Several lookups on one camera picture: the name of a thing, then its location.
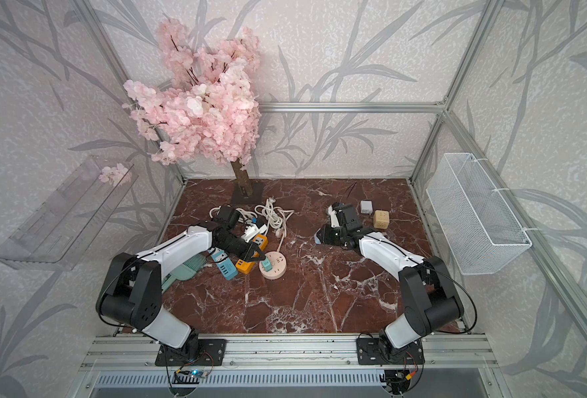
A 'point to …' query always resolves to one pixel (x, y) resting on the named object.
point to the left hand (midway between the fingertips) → (263, 256)
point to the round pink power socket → (278, 263)
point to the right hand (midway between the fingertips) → (318, 233)
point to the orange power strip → (246, 267)
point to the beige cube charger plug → (381, 219)
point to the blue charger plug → (317, 240)
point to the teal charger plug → (267, 265)
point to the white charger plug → (366, 206)
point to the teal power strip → (224, 263)
